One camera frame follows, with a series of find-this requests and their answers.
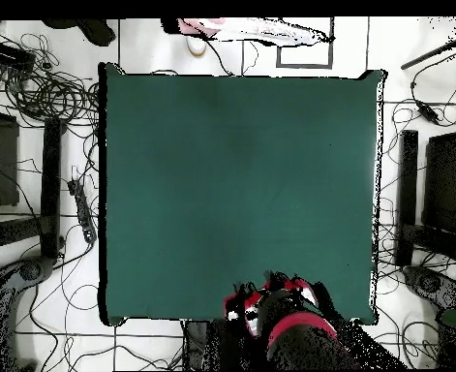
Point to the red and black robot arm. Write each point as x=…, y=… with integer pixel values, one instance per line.
x=301, y=321

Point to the dark green table cloth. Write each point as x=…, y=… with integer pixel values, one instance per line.
x=231, y=174

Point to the black power strip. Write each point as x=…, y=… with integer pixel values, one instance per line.
x=82, y=211

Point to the person's light shoe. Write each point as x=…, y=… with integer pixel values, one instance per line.
x=196, y=45

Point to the black stand beam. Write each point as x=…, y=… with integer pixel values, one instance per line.
x=407, y=193
x=51, y=186

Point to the black stand base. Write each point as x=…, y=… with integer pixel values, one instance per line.
x=431, y=285
x=30, y=271

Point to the dark cabinet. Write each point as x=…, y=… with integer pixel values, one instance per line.
x=444, y=182
x=3, y=162

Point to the dark rounded object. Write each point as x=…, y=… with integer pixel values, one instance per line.
x=96, y=31

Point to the black power adapter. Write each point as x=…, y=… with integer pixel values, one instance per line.
x=429, y=112

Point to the black pole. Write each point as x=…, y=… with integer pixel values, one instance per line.
x=432, y=52

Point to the black electronics box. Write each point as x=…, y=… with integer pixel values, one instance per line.
x=8, y=55

